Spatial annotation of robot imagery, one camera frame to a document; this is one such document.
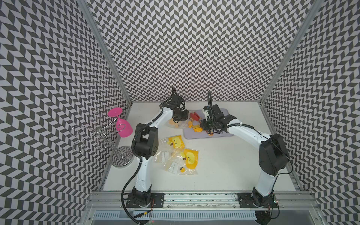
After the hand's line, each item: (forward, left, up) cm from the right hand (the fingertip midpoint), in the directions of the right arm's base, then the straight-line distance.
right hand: (202, 126), depth 90 cm
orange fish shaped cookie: (+3, +2, -9) cm, 10 cm away
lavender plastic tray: (+2, +8, -11) cm, 14 cm away
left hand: (+9, +9, -2) cm, 13 cm away
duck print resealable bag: (+7, +16, -8) cm, 19 cm away
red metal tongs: (+8, +4, 0) cm, 9 cm away
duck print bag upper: (-8, +18, -8) cm, 21 cm away
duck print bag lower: (-19, +15, -9) cm, 26 cm away
